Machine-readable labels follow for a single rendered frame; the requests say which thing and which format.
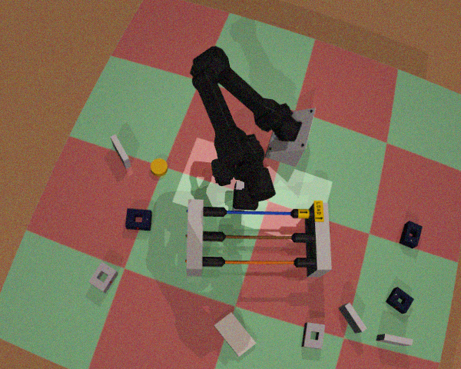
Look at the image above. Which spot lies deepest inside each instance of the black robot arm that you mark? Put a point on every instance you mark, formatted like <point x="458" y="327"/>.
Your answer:
<point x="232" y="145"/>

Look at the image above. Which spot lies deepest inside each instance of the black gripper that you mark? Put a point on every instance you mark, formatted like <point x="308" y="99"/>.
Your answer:
<point x="242" y="199"/>

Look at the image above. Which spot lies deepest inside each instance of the yellow short cylinder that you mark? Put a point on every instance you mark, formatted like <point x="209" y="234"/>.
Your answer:
<point x="159" y="167"/>

